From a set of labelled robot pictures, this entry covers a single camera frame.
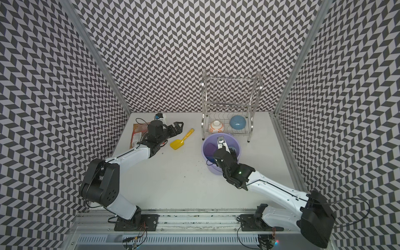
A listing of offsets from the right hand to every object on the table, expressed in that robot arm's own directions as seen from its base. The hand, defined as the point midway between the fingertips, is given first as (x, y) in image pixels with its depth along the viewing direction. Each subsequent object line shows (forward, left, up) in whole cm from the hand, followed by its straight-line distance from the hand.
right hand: (223, 150), depth 80 cm
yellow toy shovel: (+15, +29, -16) cm, 36 cm away
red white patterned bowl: (+22, +2, -7) cm, 24 cm away
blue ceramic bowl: (+27, -12, -8) cm, 30 cm away
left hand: (+17, +26, 0) cm, 31 cm away
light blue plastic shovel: (-3, -4, +7) cm, 9 cm away
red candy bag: (+24, +56, -13) cm, 62 cm away
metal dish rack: (+21, -3, +13) cm, 25 cm away
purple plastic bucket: (+7, +7, -6) cm, 12 cm away
